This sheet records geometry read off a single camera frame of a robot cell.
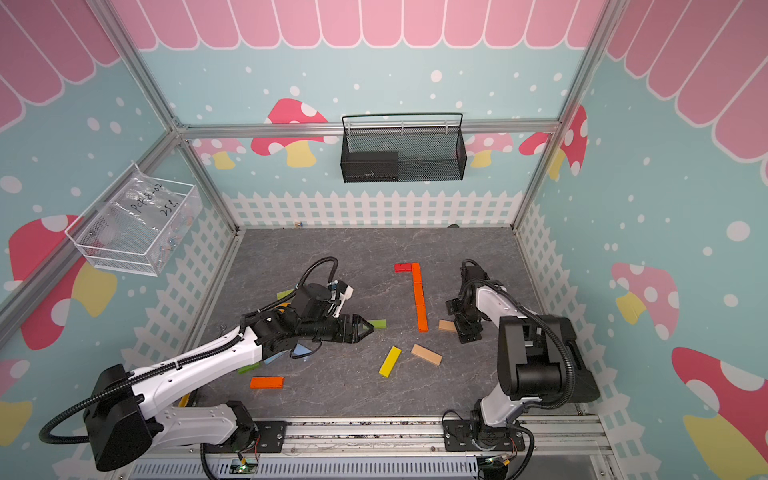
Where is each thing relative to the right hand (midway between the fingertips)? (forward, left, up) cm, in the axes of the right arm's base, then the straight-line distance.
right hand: (451, 319), depth 93 cm
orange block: (+19, +10, -2) cm, 21 cm away
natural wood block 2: (-11, +9, -2) cm, 14 cm away
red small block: (+22, +15, -2) cm, 27 cm away
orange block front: (-18, +53, -1) cm, 56 cm away
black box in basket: (+35, +24, +33) cm, 53 cm away
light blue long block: (-23, +42, +29) cm, 56 cm away
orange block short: (+3, +9, -2) cm, 10 cm away
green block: (+10, +55, 0) cm, 56 cm away
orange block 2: (+11, +9, -2) cm, 15 cm away
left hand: (-11, +26, +13) cm, 31 cm away
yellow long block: (-13, +19, -2) cm, 23 cm away
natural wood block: (-1, +1, -3) cm, 3 cm away
